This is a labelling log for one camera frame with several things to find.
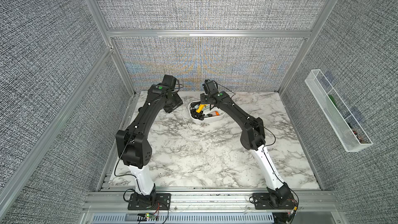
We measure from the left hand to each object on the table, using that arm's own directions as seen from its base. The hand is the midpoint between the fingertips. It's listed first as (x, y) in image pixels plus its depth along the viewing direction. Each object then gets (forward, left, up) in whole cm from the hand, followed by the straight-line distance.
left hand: (181, 103), depth 86 cm
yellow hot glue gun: (+5, -10, -14) cm, 18 cm away
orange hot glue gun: (+7, -23, -20) cm, 31 cm away
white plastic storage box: (+4, -11, -15) cm, 19 cm away
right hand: (+14, -14, -8) cm, 21 cm away
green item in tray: (-10, -72, +11) cm, 74 cm away
